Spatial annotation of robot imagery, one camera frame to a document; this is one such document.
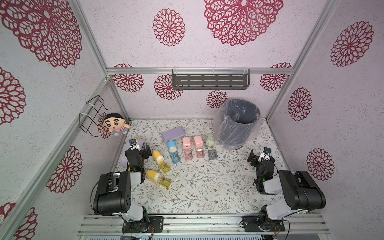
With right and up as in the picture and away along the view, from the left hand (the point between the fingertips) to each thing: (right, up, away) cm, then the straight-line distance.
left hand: (139, 146), depth 93 cm
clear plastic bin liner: (+48, +15, 0) cm, 50 cm away
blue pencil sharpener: (+20, 0, +3) cm, 20 cm away
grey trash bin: (+58, +14, -12) cm, 61 cm away
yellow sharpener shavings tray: (+16, -14, +2) cm, 21 cm away
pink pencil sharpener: (+37, +2, +6) cm, 38 cm away
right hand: (+74, -2, -3) cm, 74 cm away
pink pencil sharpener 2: (+29, +1, +4) cm, 29 cm away
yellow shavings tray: (+17, -21, -5) cm, 27 cm away
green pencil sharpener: (+44, +3, +4) cm, 44 cm away
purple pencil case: (+18, +7, +20) cm, 28 cm away
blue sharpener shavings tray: (+21, -8, +7) cm, 23 cm away
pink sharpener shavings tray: (+38, -5, +8) cm, 39 cm away
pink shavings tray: (+30, -7, +7) cm, 32 cm away
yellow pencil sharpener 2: (+11, -16, -10) cm, 22 cm away
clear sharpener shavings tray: (+47, -6, +7) cm, 47 cm away
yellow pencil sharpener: (+12, -6, -2) cm, 14 cm away
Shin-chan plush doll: (-14, +15, -2) cm, 20 cm away
